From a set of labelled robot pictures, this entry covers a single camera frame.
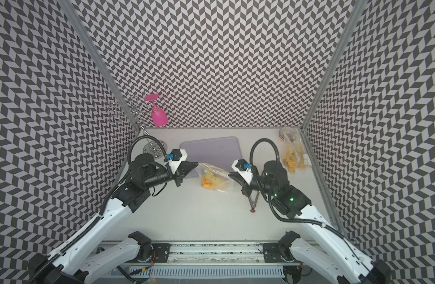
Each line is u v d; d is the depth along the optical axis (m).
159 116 0.97
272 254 0.74
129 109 1.11
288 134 0.93
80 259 0.41
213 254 0.74
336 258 0.41
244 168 0.55
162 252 0.72
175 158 0.55
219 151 1.09
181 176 0.59
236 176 0.57
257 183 0.57
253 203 0.86
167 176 0.59
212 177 0.79
